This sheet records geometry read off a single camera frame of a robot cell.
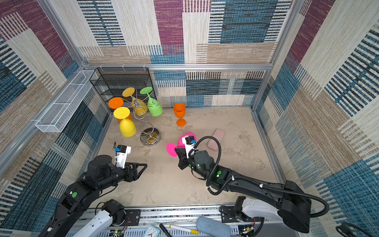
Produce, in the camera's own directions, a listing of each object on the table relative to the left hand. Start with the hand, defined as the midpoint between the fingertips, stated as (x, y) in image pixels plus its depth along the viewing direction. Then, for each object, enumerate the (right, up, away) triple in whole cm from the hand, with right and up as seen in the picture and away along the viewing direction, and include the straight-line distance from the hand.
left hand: (143, 165), depth 68 cm
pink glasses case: (+41, +11, +36) cm, 56 cm away
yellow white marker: (+23, -31, +1) cm, 38 cm away
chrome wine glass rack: (-6, +10, +34) cm, 36 cm away
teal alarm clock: (+4, -31, +1) cm, 31 cm away
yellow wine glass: (-12, +16, +12) cm, 23 cm away
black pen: (+7, -29, +3) cm, 30 cm away
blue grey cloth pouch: (+30, -28, 0) cm, 41 cm away
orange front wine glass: (+14, +28, +31) cm, 44 cm away
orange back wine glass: (-17, +30, +11) cm, 36 cm away
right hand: (+15, +6, +5) cm, 17 cm away
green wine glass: (-1, +28, +24) cm, 37 cm away
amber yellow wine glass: (-6, +28, +13) cm, 32 cm away
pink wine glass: (+12, +7, +6) cm, 15 cm away
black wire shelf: (-34, +48, +37) cm, 69 cm away
